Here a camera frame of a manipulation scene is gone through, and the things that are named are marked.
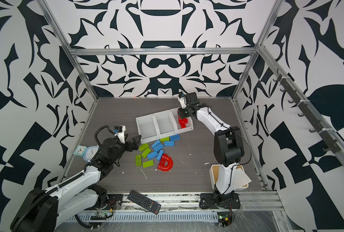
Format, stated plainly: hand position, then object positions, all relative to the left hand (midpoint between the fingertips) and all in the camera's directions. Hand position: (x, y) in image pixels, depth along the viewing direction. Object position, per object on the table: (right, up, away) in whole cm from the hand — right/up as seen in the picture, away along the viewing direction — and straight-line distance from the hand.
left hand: (133, 132), depth 83 cm
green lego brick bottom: (+7, -19, +4) cm, 21 cm away
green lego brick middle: (+5, -13, +9) cm, 17 cm away
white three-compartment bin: (+13, +3, +20) cm, 24 cm away
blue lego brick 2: (+20, -8, +11) cm, 25 cm away
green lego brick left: (+1, -17, +4) cm, 18 cm away
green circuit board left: (-13, -40, -10) cm, 44 cm away
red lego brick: (+29, +5, +19) cm, 35 cm away
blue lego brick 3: (+23, -5, +14) cm, 28 cm away
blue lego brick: (+9, -14, +7) cm, 18 cm away
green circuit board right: (+47, -41, -12) cm, 64 cm away
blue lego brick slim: (+14, -14, +6) cm, 21 cm away
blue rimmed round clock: (-29, -13, +6) cm, 32 cm away
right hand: (+27, +13, +11) cm, 32 cm away
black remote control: (+8, -33, -9) cm, 36 cm away
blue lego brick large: (+12, -9, +9) cm, 18 cm away
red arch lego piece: (+15, -20, +2) cm, 25 cm away
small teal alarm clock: (-35, -12, +7) cm, 38 cm away
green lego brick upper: (+4, -10, +9) cm, 14 cm away
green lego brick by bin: (+15, -6, +12) cm, 20 cm away
